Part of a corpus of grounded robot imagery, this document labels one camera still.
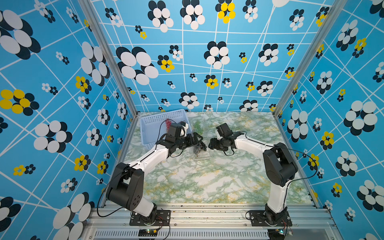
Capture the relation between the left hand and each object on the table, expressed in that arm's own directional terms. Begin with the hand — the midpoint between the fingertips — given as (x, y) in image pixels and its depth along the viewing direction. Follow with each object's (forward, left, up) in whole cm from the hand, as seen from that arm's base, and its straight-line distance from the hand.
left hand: (199, 138), depth 85 cm
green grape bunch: (+20, +1, -14) cm, 25 cm away
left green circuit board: (-43, +26, -19) cm, 53 cm away
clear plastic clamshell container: (+22, -4, -14) cm, 26 cm away
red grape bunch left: (+23, +23, -13) cm, 35 cm away
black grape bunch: (+4, -2, -14) cm, 15 cm away
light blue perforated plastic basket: (+23, +35, -16) cm, 45 cm away
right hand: (+3, -9, -11) cm, 15 cm away
